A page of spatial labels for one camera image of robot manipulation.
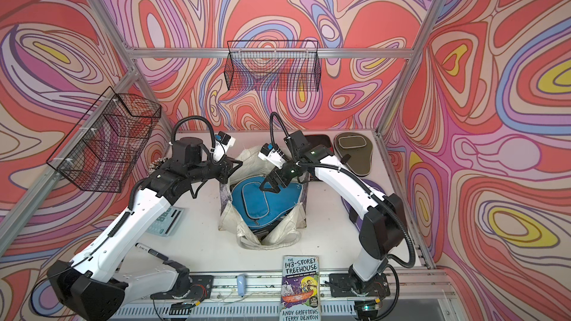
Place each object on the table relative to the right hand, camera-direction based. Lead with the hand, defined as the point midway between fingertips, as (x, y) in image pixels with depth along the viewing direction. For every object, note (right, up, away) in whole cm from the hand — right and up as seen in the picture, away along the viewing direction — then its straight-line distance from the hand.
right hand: (271, 185), depth 77 cm
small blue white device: (-10, -31, -5) cm, 33 cm away
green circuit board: (-29, -40, -6) cm, 50 cm away
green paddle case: (+43, +15, +34) cm, 56 cm away
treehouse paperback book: (+10, -35, -8) cm, 37 cm away
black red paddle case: (+25, +18, +38) cm, 49 cm away
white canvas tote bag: (-8, +8, -4) cm, 12 cm away
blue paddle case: (-5, -8, +1) cm, 10 cm away
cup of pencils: (-45, +7, +7) cm, 46 cm away
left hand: (-9, +8, -5) cm, 13 cm away
